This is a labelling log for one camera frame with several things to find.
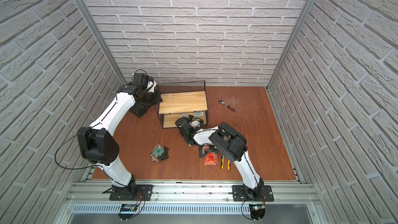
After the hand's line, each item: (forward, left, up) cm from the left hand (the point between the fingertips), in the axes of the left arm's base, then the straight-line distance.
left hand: (164, 96), depth 87 cm
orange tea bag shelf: (-27, -1, -21) cm, 34 cm away
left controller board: (-50, +14, -24) cm, 58 cm away
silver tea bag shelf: (0, -19, -17) cm, 26 cm away
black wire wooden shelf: (+3, -8, -6) cm, 11 cm away
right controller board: (-53, -48, -20) cm, 74 cm away
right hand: (-4, -8, -16) cm, 19 cm away
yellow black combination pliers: (-31, -33, -19) cm, 49 cm away
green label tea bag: (-24, +4, -20) cm, 32 cm away
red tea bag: (-29, -27, -19) cm, 44 cm away
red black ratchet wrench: (+13, -35, -18) cm, 42 cm away
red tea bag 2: (-22, -24, -20) cm, 38 cm away
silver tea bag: (-1, -10, -18) cm, 20 cm away
